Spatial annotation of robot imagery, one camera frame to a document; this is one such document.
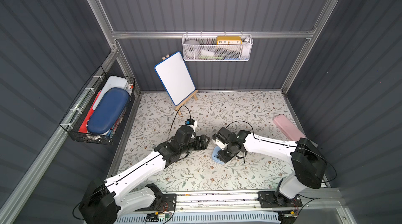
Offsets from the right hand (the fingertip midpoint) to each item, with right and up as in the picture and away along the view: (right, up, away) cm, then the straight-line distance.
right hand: (224, 155), depth 84 cm
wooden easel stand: (-28, +26, +19) cm, 42 cm away
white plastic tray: (-57, +39, -7) cm, 69 cm away
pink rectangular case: (+42, +12, +13) cm, 46 cm away
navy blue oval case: (-53, +25, -16) cm, 61 cm away
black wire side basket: (-63, +20, -22) cm, 69 cm away
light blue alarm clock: (-5, -1, +1) cm, 5 cm away
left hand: (-10, +10, -7) cm, 15 cm away
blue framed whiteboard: (-27, +43, +5) cm, 51 cm away
